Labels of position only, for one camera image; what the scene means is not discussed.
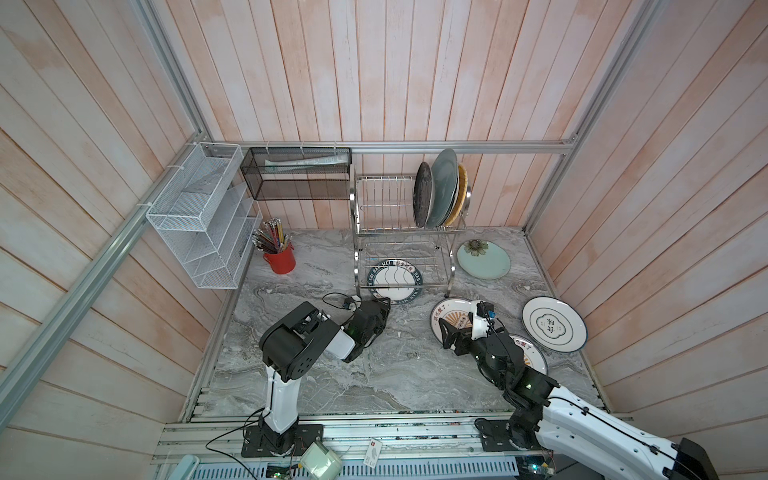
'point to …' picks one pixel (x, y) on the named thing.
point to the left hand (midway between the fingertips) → (394, 305)
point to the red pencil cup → (282, 263)
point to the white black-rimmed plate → (555, 324)
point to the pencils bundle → (271, 238)
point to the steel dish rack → (390, 251)
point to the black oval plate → (422, 194)
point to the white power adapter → (321, 463)
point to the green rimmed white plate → (396, 279)
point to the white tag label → (372, 453)
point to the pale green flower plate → (483, 259)
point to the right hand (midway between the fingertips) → (454, 317)
